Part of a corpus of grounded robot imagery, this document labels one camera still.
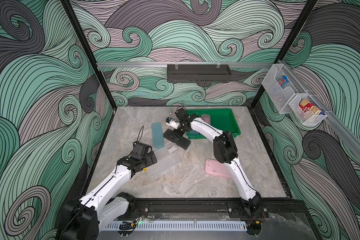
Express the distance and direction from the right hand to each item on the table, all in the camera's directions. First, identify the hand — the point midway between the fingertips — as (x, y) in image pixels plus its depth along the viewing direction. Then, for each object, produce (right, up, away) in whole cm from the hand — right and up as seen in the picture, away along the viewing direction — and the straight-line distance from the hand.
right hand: (178, 132), depth 103 cm
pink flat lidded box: (+21, -19, -17) cm, 33 cm away
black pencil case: (+2, -5, -10) cm, 11 cm away
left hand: (-17, -13, -18) cm, 28 cm away
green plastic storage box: (+35, +9, +8) cm, 37 cm away
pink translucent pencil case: (+22, +10, +8) cm, 25 cm away
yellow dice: (-17, -16, -28) cm, 37 cm away
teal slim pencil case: (-14, -4, 0) cm, 15 cm away
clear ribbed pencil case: (-8, -18, -15) cm, 25 cm away
